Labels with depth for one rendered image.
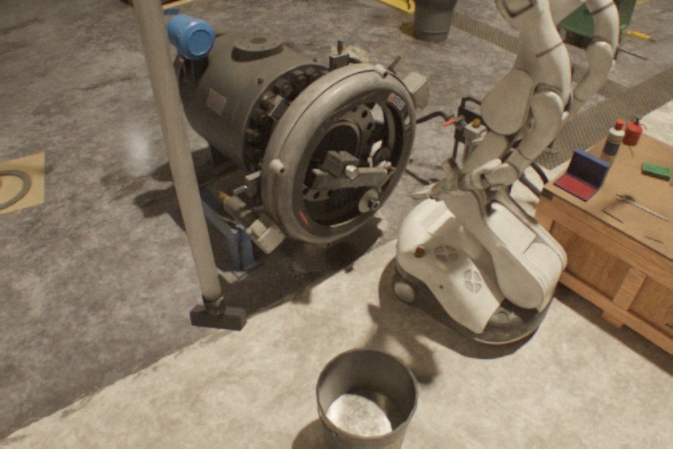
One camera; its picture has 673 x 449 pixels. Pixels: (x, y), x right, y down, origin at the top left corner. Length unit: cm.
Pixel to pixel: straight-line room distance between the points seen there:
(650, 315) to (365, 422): 126
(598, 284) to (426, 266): 81
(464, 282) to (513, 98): 74
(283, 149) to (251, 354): 86
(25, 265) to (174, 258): 76
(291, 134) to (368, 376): 87
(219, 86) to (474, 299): 134
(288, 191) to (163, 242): 103
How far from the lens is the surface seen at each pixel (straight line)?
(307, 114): 177
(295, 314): 228
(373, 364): 179
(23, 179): 347
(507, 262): 202
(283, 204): 186
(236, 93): 215
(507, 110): 171
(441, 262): 201
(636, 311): 245
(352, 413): 188
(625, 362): 243
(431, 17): 462
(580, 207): 227
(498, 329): 210
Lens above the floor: 180
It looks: 40 degrees down
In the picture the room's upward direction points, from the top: straight up
